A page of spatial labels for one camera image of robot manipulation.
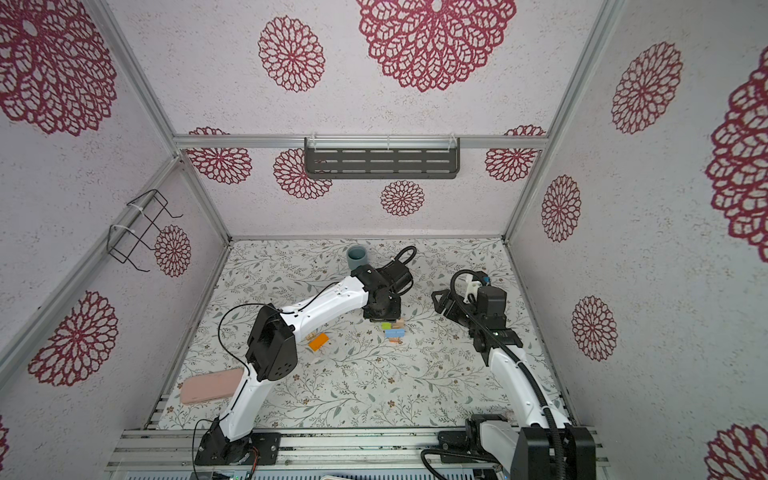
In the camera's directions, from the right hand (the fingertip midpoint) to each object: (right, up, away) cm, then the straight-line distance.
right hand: (443, 294), depth 83 cm
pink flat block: (-66, -26, +2) cm, 71 cm away
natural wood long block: (-12, -11, +10) cm, 19 cm away
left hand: (-15, -9, +5) cm, 18 cm away
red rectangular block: (-13, -15, +8) cm, 22 cm away
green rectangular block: (-16, -9, +2) cm, 19 cm away
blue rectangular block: (-13, -12, +6) cm, 19 cm away
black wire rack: (-80, +14, -10) cm, 82 cm away
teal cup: (-26, +12, +27) cm, 40 cm away
